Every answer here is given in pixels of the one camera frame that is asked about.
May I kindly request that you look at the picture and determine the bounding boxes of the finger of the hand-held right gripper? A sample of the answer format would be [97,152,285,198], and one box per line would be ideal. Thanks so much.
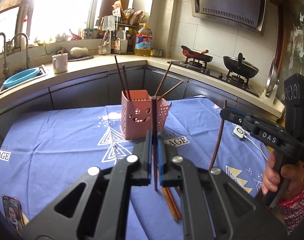
[226,108,253,122]
[220,109,257,135]

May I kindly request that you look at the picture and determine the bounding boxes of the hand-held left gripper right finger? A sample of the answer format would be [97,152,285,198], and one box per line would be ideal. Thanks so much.
[157,140,267,240]

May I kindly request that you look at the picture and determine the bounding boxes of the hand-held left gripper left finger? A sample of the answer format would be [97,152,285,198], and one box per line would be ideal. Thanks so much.
[21,129,154,240]

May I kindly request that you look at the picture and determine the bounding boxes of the brown chopstick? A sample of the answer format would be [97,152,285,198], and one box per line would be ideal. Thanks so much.
[121,65,131,100]
[155,61,173,97]
[151,95,159,192]
[160,81,183,98]
[208,100,228,170]
[114,56,129,98]

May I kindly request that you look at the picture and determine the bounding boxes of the pink plastic utensil holder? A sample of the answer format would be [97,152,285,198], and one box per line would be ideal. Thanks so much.
[121,90,171,140]

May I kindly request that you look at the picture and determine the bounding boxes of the person's right forearm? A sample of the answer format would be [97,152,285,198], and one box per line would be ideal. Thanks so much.
[278,169,304,233]

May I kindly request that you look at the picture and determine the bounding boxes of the person's right hand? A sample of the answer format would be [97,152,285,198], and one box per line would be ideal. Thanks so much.
[261,152,304,204]

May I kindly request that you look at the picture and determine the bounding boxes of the small white charger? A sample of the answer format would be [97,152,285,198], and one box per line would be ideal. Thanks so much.
[233,127,247,140]

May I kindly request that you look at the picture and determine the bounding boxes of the steel pot lid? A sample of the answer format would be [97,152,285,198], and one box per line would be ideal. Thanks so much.
[265,59,280,97]

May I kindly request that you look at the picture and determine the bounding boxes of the black gas stove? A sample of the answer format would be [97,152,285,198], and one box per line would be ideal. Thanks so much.
[167,60,260,97]

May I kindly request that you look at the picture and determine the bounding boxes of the black wok with lid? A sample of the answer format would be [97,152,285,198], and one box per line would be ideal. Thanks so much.
[223,53,259,78]

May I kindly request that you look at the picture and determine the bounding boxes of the red frying pan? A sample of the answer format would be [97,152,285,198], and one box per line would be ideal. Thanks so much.
[181,45,214,62]

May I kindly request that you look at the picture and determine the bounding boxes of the blue printed tablecloth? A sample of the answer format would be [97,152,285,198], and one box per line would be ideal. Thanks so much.
[0,96,275,240]

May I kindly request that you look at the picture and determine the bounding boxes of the decorated glass door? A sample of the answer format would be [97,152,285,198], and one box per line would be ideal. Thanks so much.
[279,0,304,105]

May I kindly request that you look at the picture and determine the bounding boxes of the dark kitchen cabinets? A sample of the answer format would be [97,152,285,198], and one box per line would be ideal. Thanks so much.
[0,65,285,135]

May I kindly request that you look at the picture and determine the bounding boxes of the steel range hood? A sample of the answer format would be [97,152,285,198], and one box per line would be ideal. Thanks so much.
[189,0,271,37]

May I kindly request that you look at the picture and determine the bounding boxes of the yellow cooking oil bottle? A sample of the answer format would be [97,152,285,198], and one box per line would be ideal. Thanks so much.
[134,24,152,57]

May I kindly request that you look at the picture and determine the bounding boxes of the white plastic jug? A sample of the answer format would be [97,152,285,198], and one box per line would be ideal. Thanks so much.
[116,27,129,54]

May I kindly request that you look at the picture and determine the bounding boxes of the white lumpy vegetable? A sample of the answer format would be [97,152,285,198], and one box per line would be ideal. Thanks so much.
[70,47,89,57]

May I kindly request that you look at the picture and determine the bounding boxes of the white mug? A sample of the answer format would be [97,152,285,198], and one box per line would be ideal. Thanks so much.
[52,53,69,74]

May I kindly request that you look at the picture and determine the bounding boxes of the smartphone with pink case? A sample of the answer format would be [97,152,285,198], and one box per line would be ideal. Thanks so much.
[2,194,25,235]

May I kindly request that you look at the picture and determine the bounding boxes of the pile of snack packets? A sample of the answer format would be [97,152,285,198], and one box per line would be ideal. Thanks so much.
[112,0,150,25]

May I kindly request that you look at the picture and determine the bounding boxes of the steel kitchen sink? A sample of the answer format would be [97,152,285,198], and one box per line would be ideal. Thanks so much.
[0,65,49,98]

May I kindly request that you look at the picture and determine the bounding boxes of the bunch of garlic bulbs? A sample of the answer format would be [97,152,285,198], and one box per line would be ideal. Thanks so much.
[55,32,70,42]

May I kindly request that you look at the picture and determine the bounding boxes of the blue plastic basin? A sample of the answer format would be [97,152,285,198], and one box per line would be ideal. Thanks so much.
[3,68,40,88]

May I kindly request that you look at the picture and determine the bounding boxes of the steel sink faucet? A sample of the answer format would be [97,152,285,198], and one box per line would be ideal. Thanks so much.
[0,32,9,77]
[10,32,30,68]

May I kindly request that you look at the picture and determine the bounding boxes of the white cable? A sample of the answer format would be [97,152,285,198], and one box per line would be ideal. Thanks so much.
[245,134,270,157]

